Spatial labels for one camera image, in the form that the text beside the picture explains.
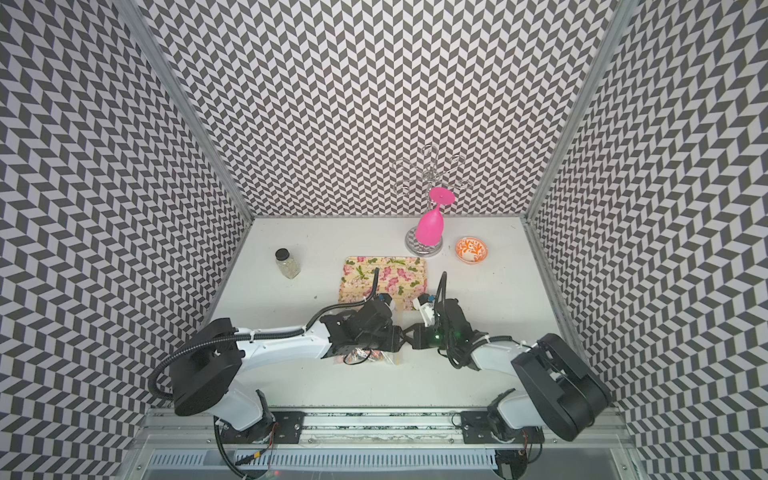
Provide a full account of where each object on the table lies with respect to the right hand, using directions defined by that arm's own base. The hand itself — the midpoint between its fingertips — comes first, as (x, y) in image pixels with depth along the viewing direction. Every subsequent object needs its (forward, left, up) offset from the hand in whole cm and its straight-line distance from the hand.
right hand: (401, 340), depth 84 cm
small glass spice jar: (+23, +37, +5) cm, 44 cm away
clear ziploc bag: (-5, +2, -1) cm, 5 cm away
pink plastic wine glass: (+26, -9, +20) cm, 34 cm away
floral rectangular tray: (+23, 0, -3) cm, 23 cm away
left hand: (-1, +1, +2) cm, 2 cm away
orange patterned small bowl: (+33, -25, -1) cm, 41 cm away
